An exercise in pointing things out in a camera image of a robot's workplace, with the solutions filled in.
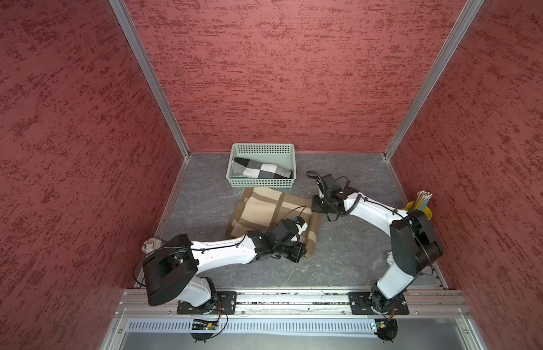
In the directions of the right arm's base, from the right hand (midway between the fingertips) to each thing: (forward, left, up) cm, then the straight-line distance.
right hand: (314, 209), depth 93 cm
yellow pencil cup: (-1, -40, +3) cm, 40 cm away
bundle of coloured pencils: (-2, -41, +10) cm, 42 cm away
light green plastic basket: (+36, +15, -3) cm, 39 cm away
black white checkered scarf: (+23, +29, +1) cm, 37 cm away
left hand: (-21, +7, +2) cm, 22 cm away
